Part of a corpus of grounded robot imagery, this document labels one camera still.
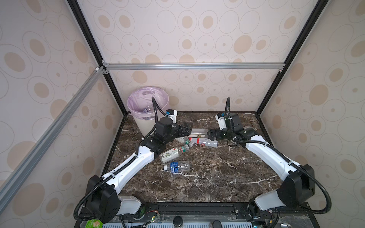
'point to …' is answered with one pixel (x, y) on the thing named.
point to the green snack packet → (94, 223)
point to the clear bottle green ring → (181, 141)
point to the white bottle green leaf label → (173, 153)
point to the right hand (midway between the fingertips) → (215, 131)
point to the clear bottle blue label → (177, 166)
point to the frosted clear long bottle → (198, 132)
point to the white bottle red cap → (205, 142)
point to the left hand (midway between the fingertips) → (191, 124)
